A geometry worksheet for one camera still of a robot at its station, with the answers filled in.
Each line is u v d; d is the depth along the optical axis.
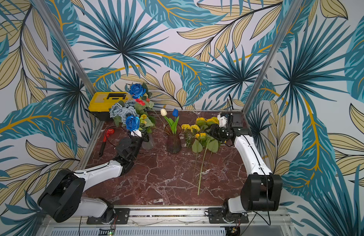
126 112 0.70
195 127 1.03
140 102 0.72
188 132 1.05
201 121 1.06
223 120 0.77
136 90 0.66
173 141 0.95
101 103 1.02
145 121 0.58
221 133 0.71
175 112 0.80
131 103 0.79
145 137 0.72
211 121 1.04
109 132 1.04
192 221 0.73
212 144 0.95
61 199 0.42
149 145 0.97
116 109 0.72
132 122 0.54
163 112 0.81
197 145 0.95
